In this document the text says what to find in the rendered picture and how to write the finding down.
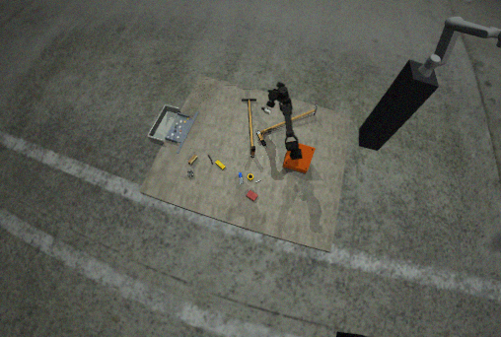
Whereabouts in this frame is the tan wooden pole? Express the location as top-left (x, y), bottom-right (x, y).
top-left (242, 100), bottom-right (256, 157)

